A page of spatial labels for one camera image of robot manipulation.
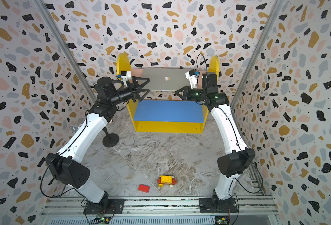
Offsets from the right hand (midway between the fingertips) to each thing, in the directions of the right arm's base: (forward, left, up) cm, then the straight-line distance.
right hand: (176, 92), depth 71 cm
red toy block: (-36, +18, -39) cm, 56 cm away
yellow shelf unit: (+10, +7, -28) cm, 31 cm away
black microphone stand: (-5, +46, -38) cm, 60 cm away
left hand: (-3, +12, +7) cm, 14 cm away
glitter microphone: (-10, +58, -17) cm, 61 cm away
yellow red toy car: (-32, +5, -36) cm, 48 cm away
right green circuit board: (-48, -25, -43) cm, 69 cm away
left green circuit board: (-51, +36, -41) cm, 74 cm away
